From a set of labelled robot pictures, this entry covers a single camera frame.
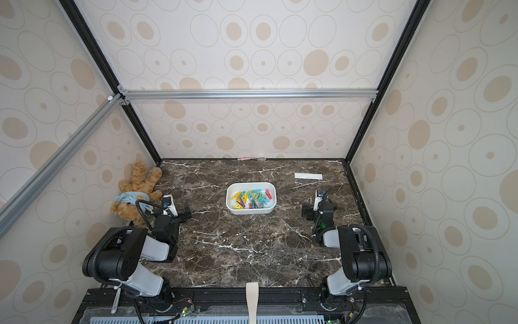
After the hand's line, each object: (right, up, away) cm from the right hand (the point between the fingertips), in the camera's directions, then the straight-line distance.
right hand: (324, 203), depth 95 cm
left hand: (-65, +3, -5) cm, 66 cm away
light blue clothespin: (-32, +6, +10) cm, 34 cm away
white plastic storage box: (-41, +7, +8) cm, 43 cm away
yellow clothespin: (-38, +2, +6) cm, 38 cm away
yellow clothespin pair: (-41, -2, +4) cm, 41 cm away
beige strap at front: (-33, -33, -20) cm, 50 cm away
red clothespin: (-26, +3, +8) cm, 27 cm away
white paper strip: (-3, +13, +19) cm, 24 cm away
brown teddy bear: (-89, +7, +3) cm, 89 cm away
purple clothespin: (-40, 0, +5) cm, 40 cm away
